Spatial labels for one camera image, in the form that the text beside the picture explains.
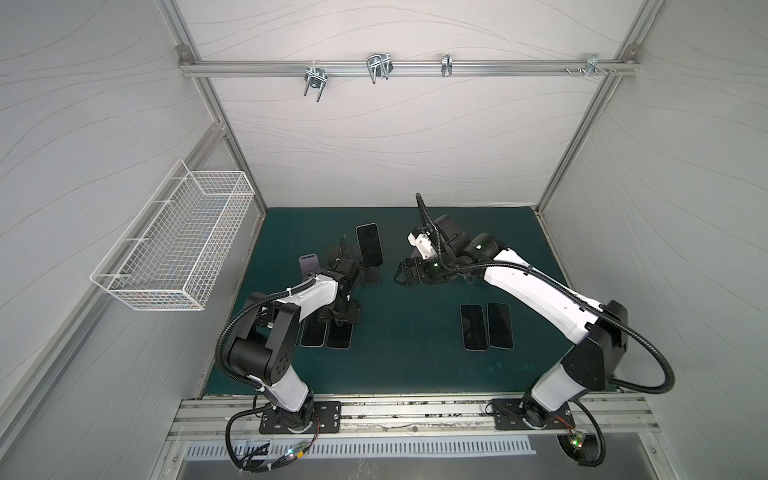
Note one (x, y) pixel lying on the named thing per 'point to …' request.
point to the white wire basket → (173, 251)
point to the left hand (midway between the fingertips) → (347, 313)
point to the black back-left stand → (370, 275)
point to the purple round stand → (309, 263)
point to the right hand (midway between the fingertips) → (411, 269)
